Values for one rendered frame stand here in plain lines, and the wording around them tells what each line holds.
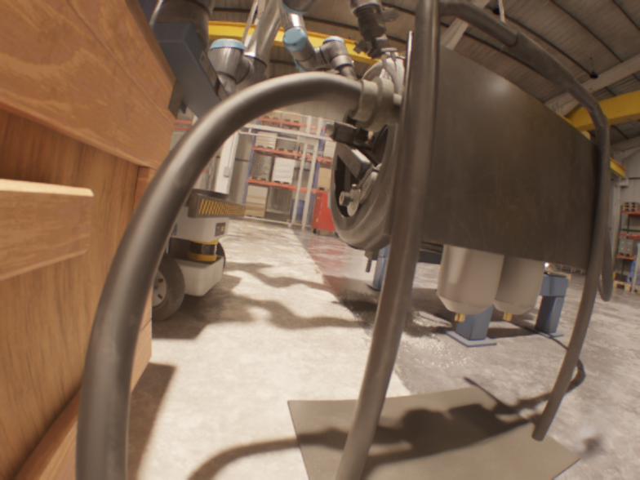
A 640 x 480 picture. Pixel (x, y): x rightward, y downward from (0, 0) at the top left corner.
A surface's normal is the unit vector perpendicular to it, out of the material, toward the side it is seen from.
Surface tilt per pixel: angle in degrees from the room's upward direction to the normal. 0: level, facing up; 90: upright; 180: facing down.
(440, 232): 90
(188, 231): 90
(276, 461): 0
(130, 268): 59
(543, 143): 90
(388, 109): 117
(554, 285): 90
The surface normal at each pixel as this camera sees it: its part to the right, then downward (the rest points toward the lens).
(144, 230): 0.44, -0.37
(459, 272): -0.74, -0.07
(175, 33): 0.09, 0.07
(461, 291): -0.61, 0.06
